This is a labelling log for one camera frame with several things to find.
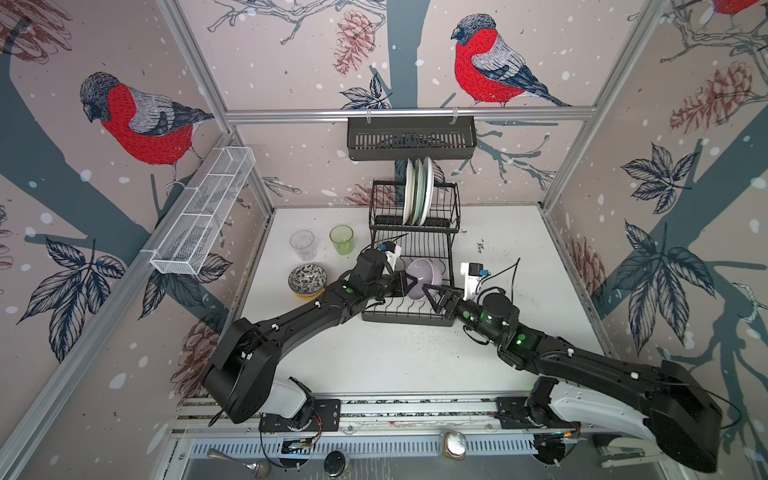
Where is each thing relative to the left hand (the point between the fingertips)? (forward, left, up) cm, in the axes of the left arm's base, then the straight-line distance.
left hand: (417, 282), depth 79 cm
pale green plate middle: (+16, -1, +18) cm, 24 cm away
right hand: (-5, -2, +3) cm, 6 cm away
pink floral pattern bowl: (+9, +35, -13) cm, 38 cm away
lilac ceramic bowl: (+1, -2, +3) cm, 4 cm away
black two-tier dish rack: (+26, -8, -14) cm, 30 cm away
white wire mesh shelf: (+11, +57, +13) cm, 60 cm away
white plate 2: (+16, -3, +18) cm, 25 cm away
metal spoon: (-39, +37, -16) cm, 56 cm away
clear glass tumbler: (+26, +39, -14) cm, 49 cm away
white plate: (+17, +2, +18) cm, 25 cm away
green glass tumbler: (+26, +25, -13) cm, 38 cm away
